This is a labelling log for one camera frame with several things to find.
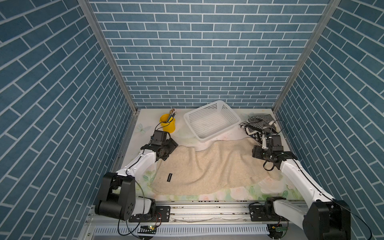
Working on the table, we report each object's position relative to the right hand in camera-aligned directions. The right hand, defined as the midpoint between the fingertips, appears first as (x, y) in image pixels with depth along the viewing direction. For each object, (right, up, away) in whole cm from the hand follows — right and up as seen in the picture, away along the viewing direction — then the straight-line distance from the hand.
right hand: (259, 151), depth 86 cm
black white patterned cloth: (+1, +14, +8) cm, 16 cm away
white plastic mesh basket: (-27, +19, +27) cm, 42 cm away
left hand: (-48, +2, +3) cm, 48 cm away
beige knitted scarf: (-41, -12, 0) cm, 43 cm away
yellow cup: (-57, +14, +17) cm, 61 cm away
